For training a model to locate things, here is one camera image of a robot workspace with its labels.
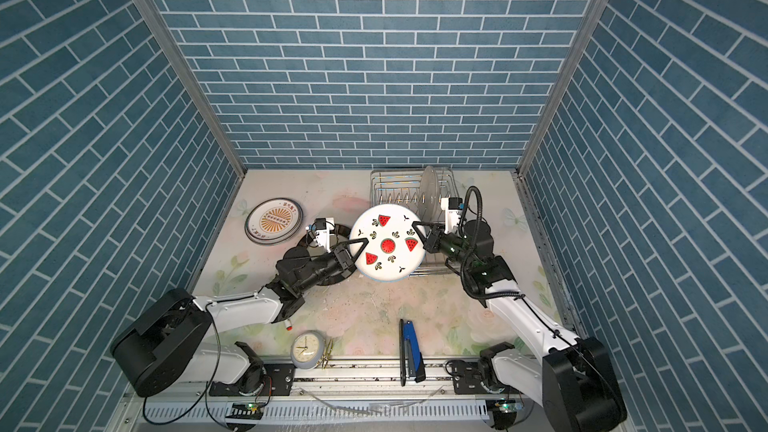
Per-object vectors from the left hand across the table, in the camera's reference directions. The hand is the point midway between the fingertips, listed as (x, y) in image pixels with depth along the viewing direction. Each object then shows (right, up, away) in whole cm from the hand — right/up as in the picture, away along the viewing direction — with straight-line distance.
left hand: (369, 246), depth 77 cm
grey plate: (+19, +13, +25) cm, 34 cm away
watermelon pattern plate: (+7, -1, 0) cm, 7 cm away
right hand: (+11, +6, 0) cm, 13 cm away
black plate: (-12, +1, -12) cm, 17 cm away
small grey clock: (-16, -26, -2) cm, 30 cm away
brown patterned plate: (-36, +4, +25) cm, 44 cm away
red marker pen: (-23, -22, +4) cm, 32 cm away
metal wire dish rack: (+8, +17, +36) cm, 40 cm away
